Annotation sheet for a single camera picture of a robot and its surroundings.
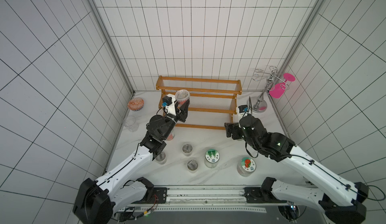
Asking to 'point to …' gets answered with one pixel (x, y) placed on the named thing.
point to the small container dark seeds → (161, 158)
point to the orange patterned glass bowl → (135, 104)
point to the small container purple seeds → (187, 149)
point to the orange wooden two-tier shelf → (212, 102)
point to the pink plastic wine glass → (277, 90)
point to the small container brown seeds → (192, 165)
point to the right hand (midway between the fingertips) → (226, 124)
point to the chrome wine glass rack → (258, 104)
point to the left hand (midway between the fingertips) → (183, 101)
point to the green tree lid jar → (212, 157)
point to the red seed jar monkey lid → (171, 135)
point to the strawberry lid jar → (246, 166)
